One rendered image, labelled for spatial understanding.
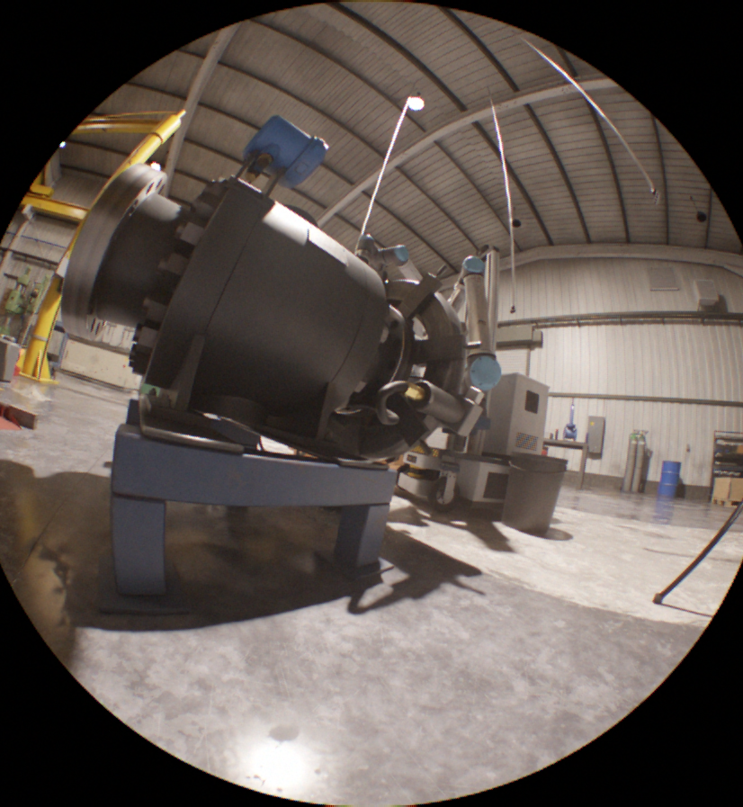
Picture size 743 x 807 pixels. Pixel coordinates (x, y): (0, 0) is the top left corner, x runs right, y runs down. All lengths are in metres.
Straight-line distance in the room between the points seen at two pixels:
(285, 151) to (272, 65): 8.63
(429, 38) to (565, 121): 3.71
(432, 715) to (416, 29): 8.53
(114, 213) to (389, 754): 0.85
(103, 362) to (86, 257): 6.24
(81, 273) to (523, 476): 1.63
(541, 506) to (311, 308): 1.25
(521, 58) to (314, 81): 5.02
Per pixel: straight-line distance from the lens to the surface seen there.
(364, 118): 9.21
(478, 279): 1.57
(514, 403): 1.72
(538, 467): 1.39
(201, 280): 0.54
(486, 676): 0.48
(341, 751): 0.35
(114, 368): 6.72
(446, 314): 0.99
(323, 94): 9.20
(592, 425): 8.93
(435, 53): 8.33
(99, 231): 0.64
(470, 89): 8.62
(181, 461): 0.40
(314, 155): 0.79
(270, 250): 0.60
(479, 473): 1.48
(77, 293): 0.66
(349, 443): 1.05
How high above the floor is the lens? 0.31
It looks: 7 degrees up
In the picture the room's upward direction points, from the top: 12 degrees clockwise
